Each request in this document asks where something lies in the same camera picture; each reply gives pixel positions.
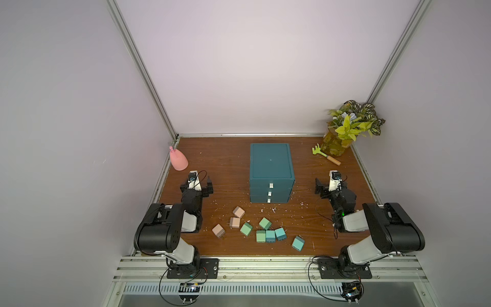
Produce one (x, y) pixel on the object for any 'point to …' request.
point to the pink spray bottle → (178, 159)
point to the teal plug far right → (298, 243)
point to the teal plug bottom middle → (270, 236)
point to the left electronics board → (188, 287)
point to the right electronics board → (352, 291)
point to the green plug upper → (265, 223)
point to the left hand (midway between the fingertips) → (201, 176)
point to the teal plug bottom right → (280, 234)
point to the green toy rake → (318, 150)
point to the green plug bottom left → (261, 236)
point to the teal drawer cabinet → (272, 176)
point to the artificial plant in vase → (350, 121)
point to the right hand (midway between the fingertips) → (329, 175)
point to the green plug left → (246, 229)
